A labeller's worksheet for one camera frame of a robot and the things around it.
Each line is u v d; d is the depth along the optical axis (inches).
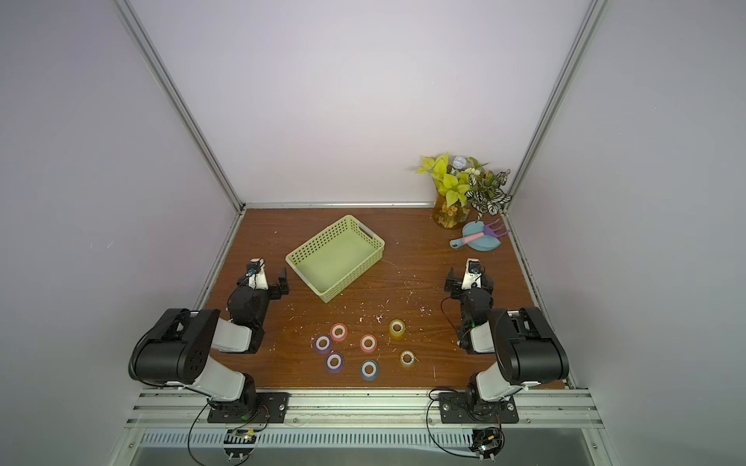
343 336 33.5
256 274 30.1
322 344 32.9
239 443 28.4
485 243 42.7
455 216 43.1
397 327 34.2
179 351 17.7
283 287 33.5
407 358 31.9
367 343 32.9
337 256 40.9
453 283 32.1
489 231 43.6
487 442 27.6
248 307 27.5
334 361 31.9
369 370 31.2
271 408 28.7
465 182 37.3
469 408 26.0
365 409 29.4
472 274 30.4
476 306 26.9
